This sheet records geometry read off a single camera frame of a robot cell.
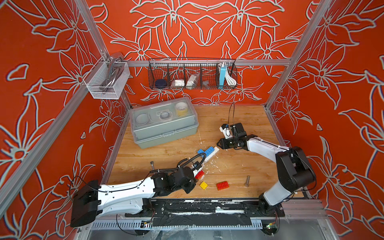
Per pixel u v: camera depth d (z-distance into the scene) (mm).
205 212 728
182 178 560
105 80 832
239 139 708
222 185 792
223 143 814
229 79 899
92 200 462
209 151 902
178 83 862
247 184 809
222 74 854
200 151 899
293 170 457
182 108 971
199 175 715
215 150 922
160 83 969
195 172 657
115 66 856
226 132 814
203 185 795
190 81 899
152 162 898
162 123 837
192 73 969
